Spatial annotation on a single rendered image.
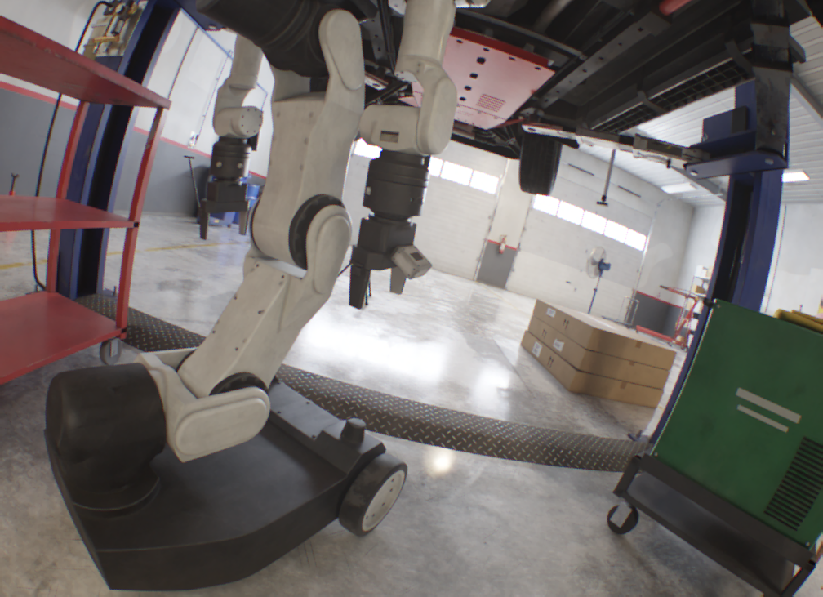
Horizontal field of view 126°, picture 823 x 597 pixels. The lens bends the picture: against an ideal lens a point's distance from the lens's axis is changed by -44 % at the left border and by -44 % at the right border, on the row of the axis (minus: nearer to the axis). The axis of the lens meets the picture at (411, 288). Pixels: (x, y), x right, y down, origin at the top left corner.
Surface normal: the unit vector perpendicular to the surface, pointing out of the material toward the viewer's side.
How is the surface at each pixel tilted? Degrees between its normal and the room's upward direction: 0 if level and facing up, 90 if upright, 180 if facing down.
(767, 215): 90
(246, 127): 90
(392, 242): 90
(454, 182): 90
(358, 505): 67
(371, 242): 101
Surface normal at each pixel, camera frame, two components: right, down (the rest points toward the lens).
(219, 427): 0.85, 0.30
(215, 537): 0.28, -0.95
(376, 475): 0.09, -0.86
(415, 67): -0.50, 0.18
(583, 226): 0.02, 0.14
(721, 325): -0.83, -0.25
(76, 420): 0.79, -0.22
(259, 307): -0.26, -0.48
